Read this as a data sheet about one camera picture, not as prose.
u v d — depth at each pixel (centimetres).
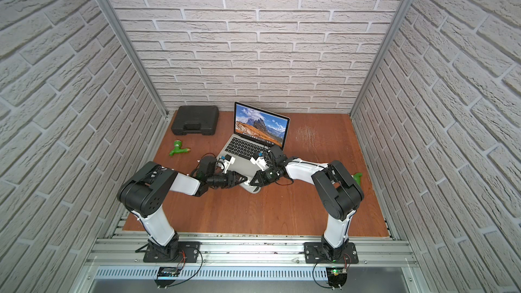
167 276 71
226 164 87
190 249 74
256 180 85
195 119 112
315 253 73
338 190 49
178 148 102
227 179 83
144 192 49
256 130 101
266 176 80
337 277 71
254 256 74
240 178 89
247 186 87
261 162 85
